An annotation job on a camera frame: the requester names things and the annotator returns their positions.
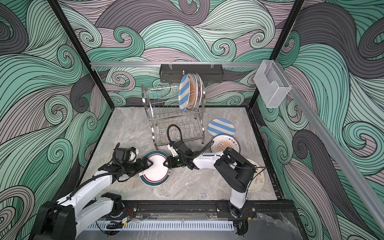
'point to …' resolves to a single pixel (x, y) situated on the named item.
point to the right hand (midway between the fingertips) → (164, 164)
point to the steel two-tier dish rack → (169, 123)
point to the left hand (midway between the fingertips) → (148, 164)
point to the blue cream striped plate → (184, 93)
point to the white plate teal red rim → (157, 174)
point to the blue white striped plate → (220, 126)
